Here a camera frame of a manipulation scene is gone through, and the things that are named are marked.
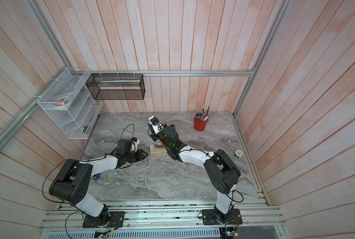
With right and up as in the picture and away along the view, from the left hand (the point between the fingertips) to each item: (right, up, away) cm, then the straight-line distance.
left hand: (147, 156), depth 93 cm
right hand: (+4, +21, -11) cm, 24 cm away
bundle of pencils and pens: (+35, +26, +4) cm, 44 cm away
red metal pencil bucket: (+36, +20, +17) cm, 45 cm away
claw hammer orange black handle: (+9, +7, 0) cm, 12 cm away
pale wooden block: (+6, +2, +2) cm, 7 cm away
